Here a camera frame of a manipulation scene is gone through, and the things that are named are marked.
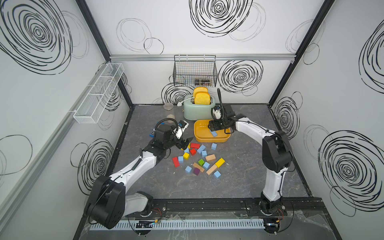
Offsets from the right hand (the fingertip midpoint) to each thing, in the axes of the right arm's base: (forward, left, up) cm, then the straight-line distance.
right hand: (214, 124), depth 95 cm
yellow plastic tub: (-1, +7, -9) cm, 12 cm away
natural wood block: (-19, +3, -8) cm, 21 cm away
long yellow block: (-21, -3, -10) cm, 24 cm away
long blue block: (-1, 0, -9) cm, 9 cm away
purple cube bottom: (-27, +11, -9) cm, 30 cm away
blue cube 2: (-29, -1, -8) cm, 30 cm away
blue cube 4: (-17, +6, -8) cm, 19 cm away
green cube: (-22, +8, -8) cm, 25 cm away
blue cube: (-11, 0, -8) cm, 14 cm away
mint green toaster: (+13, +11, -2) cm, 17 cm away
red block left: (-21, +24, -11) cm, 34 cm away
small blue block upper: (-15, +17, -7) cm, 24 cm away
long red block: (-9, +12, -11) cm, 19 cm away
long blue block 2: (-13, +8, -8) cm, 17 cm away
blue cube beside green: (-24, +5, -8) cm, 26 cm away
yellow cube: (-19, +17, -8) cm, 27 cm away
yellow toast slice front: (+15, +8, +8) cm, 19 cm away
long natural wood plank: (-26, +2, -10) cm, 28 cm away
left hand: (-11, +17, +7) cm, 22 cm away
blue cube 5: (-21, +20, -8) cm, 30 cm away
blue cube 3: (-27, +15, -8) cm, 32 cm away
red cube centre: (-15, +13, -8) cm, 22 cm away
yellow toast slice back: (+20, +10, +12) cm, 26 cm away
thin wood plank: (-24, +10, -9) cm, 28 cm away
